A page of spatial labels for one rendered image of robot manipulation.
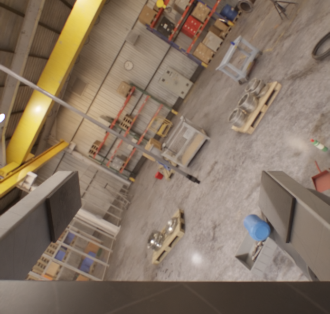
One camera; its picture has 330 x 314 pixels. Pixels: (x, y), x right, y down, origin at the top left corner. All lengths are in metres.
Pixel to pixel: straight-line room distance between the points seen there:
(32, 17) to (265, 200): 12.20
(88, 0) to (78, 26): 1.11
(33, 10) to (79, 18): 1.74
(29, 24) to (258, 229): 11.55
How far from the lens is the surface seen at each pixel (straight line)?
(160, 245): 6.20
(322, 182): 3.37
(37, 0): 12.30
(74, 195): 0.16
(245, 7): 8.08
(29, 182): 13.44
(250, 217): 2.17
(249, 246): 3.70
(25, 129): 13.21
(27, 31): 12.29
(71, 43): 12.10
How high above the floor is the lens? 2.25
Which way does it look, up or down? 10 degrees down
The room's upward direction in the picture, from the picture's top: 59 degrees counter-clockwise
